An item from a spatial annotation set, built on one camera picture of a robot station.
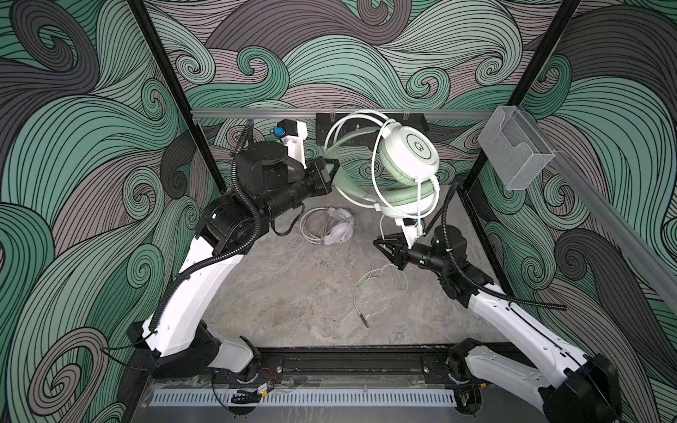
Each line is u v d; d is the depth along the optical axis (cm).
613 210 60
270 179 36
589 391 37
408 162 38
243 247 34
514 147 79
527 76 84
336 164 53
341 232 95
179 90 88
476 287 52
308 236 100
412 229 62
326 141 118
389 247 70
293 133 45
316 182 46
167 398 70
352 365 75
